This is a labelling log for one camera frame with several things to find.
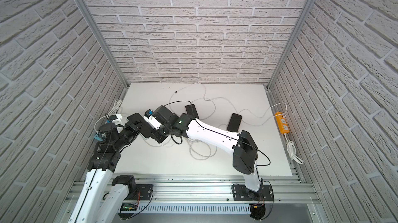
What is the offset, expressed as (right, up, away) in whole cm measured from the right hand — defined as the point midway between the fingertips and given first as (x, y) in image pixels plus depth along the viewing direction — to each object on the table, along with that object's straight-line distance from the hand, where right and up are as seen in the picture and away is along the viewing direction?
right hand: (148, 140), depth 70 cm
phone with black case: (+46, +4, +27) cm, 54 cm away
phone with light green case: (-3, +5, +4) cm, 7 cm away
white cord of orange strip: (+76, -9, +15) cm, 78 cm away
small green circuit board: (-10, -32, +2) cm, 34 cm away
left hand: (-4, +11, +4) cm, 12 cm away
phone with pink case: (+17, +12, +33) cm, 39 cm away
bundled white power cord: (-38, +17, +40) cm, 57 cm away
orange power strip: (+78, +4, +30) cm, 84 cm away
